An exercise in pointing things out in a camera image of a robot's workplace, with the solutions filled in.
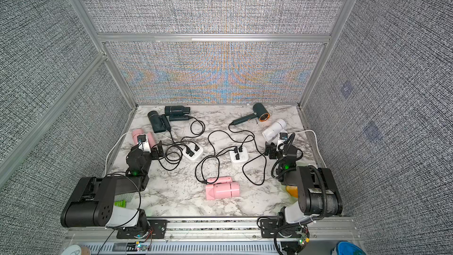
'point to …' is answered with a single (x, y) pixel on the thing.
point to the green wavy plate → (292, 199)
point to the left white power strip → (193, 151)
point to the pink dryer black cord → (202, 163)
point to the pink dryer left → (140, 131)
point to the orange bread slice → (293, 190)
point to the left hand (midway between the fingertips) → (154, 140)
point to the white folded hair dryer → (271, 134)
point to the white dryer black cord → (262, 154)
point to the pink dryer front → (222, 188)
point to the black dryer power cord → (195, 134)
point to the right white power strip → (239, 154)
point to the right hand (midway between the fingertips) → (276, 137)
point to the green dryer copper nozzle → (259, 110)
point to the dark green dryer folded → (159, 123)
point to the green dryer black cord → (233, 139)
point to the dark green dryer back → (177, 113)
